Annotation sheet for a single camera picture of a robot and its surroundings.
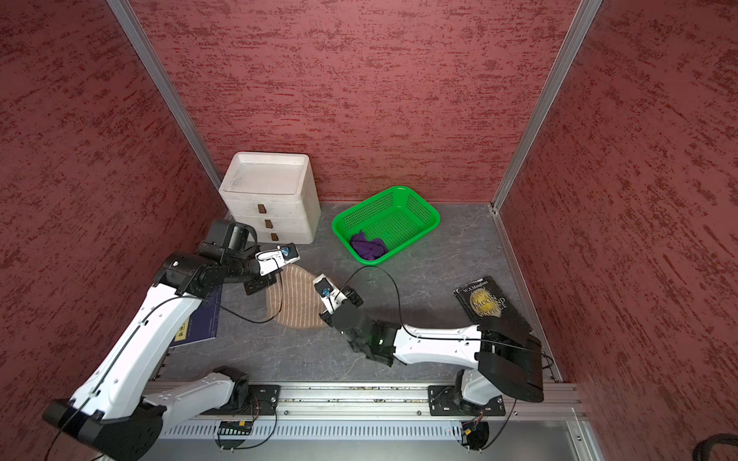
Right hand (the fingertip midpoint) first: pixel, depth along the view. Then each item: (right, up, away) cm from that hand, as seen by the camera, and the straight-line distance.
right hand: (329, 287), depth 76 cm
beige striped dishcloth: (-11, -5, +4) cm, 13 cm away
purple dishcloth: (+10, +9, +19) cm, 23 cm away
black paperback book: (+49, -8, +16) cm, 52 cm away
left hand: (-14, +5, -4) cm, 16 cm away
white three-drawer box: (-21, +28, +16) cm, 38 cm away
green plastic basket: (+21, +21, +41) cm, 51 cm away
